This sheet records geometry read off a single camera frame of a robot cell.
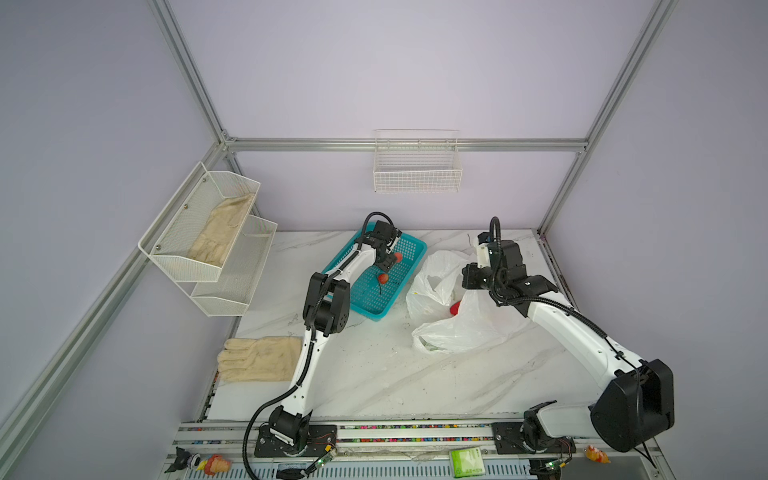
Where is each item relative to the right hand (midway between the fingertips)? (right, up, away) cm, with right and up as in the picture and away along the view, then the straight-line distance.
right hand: (461, 268), depth 83 cm
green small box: (-2, -46, -14) cm, 48 cm away
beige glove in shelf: (-67, +11, -2) cm, 68 cm away
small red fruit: (-23, -4, +21) cm, 31 cm away
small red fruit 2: (-17, +3, +25) cm, 30 cm away
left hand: (-25, +3, +26) cm, 36 cm away
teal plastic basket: (-26, -9, +21) cm, 35 cm away
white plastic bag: (-4, -13, -5) cm, 15 cm away
